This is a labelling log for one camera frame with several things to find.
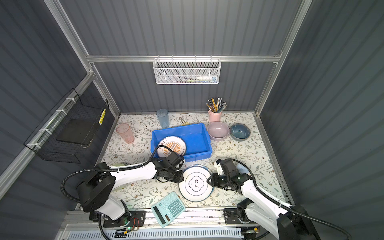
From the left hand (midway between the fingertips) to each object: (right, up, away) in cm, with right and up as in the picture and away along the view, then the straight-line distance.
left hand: (184, 179), depth 84 cm
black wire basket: (-57, +41, -7) cm, 71 cm away
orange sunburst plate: (-7, +19, +15) cm, 25 cm away
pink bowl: (+23, +27, +21) cm, 41 cm away
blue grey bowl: (+38, +27, +21) cm, 51 cm away
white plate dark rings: (+6, -3, -2) cm, 7 cm away
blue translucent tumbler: (-18, +39, +24) cm, 49 cm away
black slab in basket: (-51, +28, -13) cm, 60 cm away
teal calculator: (-8, -11, -9) cm, 17 cm away
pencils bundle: (+23, +45, +26) cm, 57 cm away
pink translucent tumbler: (-48, +28, +28) cm, 62 cm away
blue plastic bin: (+7, +22, +20) cm, 31 cm away
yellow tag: (-46, +35, -2) cm, 58 cm away
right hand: (+15, -1, -2) cm, 15 cm away
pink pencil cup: (+21, +38, +26) cm, 51 cm away
